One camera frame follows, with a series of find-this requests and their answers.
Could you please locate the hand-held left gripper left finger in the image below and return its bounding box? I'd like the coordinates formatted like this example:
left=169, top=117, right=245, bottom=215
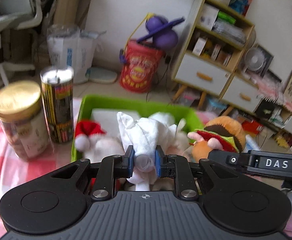
left=50, top=145, right=135, bottom=200

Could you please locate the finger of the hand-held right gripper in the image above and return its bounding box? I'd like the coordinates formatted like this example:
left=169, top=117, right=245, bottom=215
left=207, top=149, right=249, bottom=167

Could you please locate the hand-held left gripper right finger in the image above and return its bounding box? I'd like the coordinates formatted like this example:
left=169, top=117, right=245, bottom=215
left=154, top=146, right=236, bottom=200

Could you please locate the hamburger plush toy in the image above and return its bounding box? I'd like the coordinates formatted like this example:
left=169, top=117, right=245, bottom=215
left=187, top=116, right=247, bottom=160

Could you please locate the white cloth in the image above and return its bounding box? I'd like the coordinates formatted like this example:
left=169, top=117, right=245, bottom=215
left=117, top=111, right=177, bottom=192

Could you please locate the white snowman plush red hat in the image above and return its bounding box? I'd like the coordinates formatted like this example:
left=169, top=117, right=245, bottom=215
left=74, top=120, right=126, bottom=165

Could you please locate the green plastic box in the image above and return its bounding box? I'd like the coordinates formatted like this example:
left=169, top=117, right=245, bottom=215
left=70, top=94, right=204, bottom=163

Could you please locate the red box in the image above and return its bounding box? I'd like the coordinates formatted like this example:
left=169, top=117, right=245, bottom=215
left=241, top=121, right=264, bottom=133

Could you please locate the blue lid storage box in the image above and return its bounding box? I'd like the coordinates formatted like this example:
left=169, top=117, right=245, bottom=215
left=207, top=97, right=226, bottom=113

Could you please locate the low wooden drawer cabinet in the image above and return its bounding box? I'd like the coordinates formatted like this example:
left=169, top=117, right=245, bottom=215
left=221, top=72, right=284, bottom=120

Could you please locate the clear storage box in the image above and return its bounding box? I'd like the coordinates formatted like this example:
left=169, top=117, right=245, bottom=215
left=183, top=90, right=201, bottom=108

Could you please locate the tall wooden shelf cabinet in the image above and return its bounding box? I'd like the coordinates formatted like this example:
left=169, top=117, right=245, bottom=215
left=171, top=0, right=255, bottom=103

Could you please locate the red printed bucket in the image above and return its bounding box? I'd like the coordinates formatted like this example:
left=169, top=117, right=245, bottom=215
left=119, top=39, right=165, bottom=93

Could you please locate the round white pad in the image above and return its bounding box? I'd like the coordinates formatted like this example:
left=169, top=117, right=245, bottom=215
left=88, top=66, right=118, bottom=84

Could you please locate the tall printed tin can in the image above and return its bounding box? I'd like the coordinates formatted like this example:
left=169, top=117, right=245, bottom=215
left=40, top=66, right=74, bottom=144

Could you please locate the white desk fan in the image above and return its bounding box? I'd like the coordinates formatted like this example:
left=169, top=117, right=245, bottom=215
left=243, top=47, right=267, bottom=77

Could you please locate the yellow toy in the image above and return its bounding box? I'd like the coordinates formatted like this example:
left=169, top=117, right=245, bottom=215
left=203, top=42, right=214, bottom=56

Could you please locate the small white box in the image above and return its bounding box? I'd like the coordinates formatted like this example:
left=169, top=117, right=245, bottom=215
left=193, top=37, right=207, bottom=55

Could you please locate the gold lid clear jar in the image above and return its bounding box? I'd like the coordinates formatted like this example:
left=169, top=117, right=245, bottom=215
left=0, top=81, right=50, bottom=160

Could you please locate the stack of papers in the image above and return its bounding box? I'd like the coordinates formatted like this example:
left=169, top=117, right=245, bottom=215
left=213, top=20, right=246, bottom=45

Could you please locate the purple jump ball toy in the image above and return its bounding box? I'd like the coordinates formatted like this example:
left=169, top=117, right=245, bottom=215
left=137, top=15, right=185, bottom=50

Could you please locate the white paper bag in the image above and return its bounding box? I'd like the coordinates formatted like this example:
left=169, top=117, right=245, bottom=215
left=47, top=25, right=106, bottom=84

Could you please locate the red white checkered tablecloth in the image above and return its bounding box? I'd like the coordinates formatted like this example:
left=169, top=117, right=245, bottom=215
left=0, top=90, right=292, bottom=240

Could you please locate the green packet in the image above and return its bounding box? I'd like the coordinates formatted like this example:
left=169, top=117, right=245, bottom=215
left=217, top=11, right=236, bottom=23

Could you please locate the white product box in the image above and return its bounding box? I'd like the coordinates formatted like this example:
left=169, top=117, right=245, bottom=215
left=199, top=4, right=220, bottom=29

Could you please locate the blue fuzzy item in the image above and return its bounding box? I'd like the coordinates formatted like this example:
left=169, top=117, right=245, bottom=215
left=229, top=0, right=249, bottom=14

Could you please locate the cardboard box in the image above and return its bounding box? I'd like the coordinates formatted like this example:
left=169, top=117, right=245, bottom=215
left=53, top=0, right=94, bottom=28

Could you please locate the grey mesh office chair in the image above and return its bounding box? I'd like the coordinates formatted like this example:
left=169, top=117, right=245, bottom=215
left=0, top=0, right=45, bottom=85

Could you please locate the yellow skipping rope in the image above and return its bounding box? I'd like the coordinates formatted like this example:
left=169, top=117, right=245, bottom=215
left=120, top=12, right=156, bottom=64

